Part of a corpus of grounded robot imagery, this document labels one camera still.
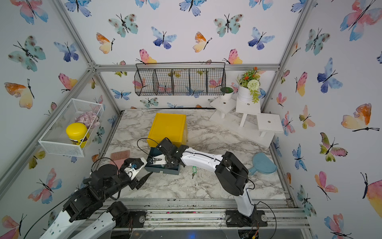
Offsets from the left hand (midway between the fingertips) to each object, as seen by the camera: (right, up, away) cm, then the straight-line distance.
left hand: (146, 164), depth 68 cm
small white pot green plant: (+41, +38, +25) cm, 61 cm away
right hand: (+5, +1, +17) cm, 18 cm away
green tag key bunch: (+22, -10, +22) cm, 33 cm away
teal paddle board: (+65, -7, +26) cm, 70 cm away
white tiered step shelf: (+56, +22, +35) cm, 70 cm away
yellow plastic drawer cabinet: (+9, +17, +16) cm, 26 cm away
